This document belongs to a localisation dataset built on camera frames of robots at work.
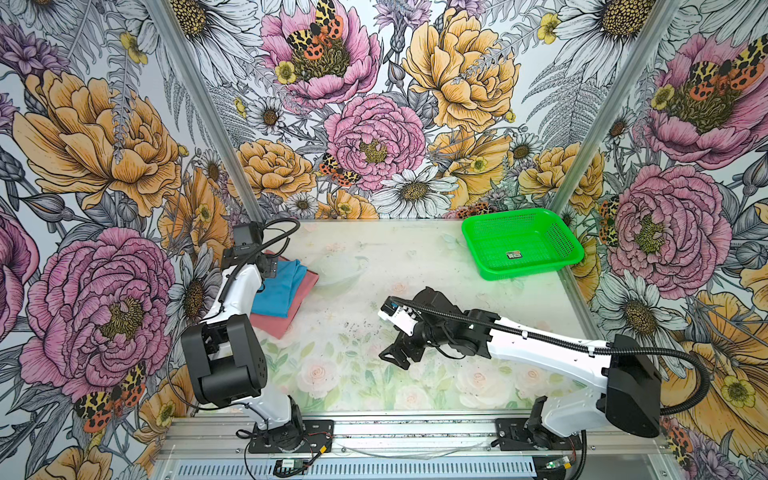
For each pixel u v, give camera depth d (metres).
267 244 0.66
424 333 0.65
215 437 0.76
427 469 1.12
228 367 0.46
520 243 1.15
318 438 0.74
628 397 0.40
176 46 0.76
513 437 0.73
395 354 0.66
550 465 0.72
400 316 0.66
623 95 0.86
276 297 0.90
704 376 0.42
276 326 0.92
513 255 1.12
